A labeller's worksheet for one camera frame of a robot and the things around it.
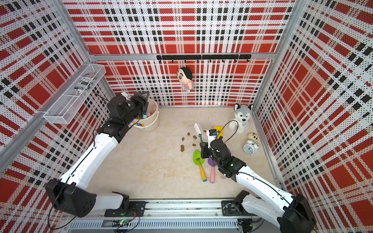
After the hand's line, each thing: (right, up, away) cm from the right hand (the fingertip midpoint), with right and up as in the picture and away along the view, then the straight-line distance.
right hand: (203, 143), depth 79 cm
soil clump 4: (-5, -4, +20) cm, 21 cm away
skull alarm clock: (+31, -2, +11) cm, 33 cm away
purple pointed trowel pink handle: (+6, -15, +10) cm, 19 cm away
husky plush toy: (+26, +17, +13) cm, 33 cm away
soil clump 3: (-5, +1, +23) cm, 24 cm away
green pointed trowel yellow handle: (-2, -13, +12) cm, 18 cm away
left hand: (-26, +25, -7) cm, 37 cm away
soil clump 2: (-13, 0, +23) cm, 26 cm away
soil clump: (-9, +3, +25) cm, 27 cm away
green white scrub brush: (-3, +7, +5) cm, 10 cm away
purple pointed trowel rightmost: (+12, -20, +5) cm, 24 cm away
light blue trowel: (-29, +15, -10) cm, 34 cm away
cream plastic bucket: (-34, +11, +17) cm, 40 cm away
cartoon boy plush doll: (-11, +41, +12) cm, 44 cm away
